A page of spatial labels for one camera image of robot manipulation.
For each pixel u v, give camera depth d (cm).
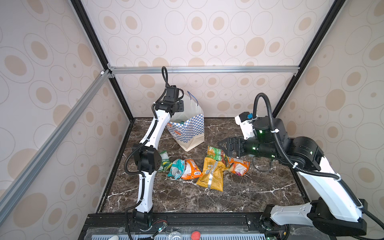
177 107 81
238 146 47
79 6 67
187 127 85
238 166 90
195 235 68
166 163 92
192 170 85
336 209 38
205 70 92
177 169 84
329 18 71
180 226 73
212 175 85
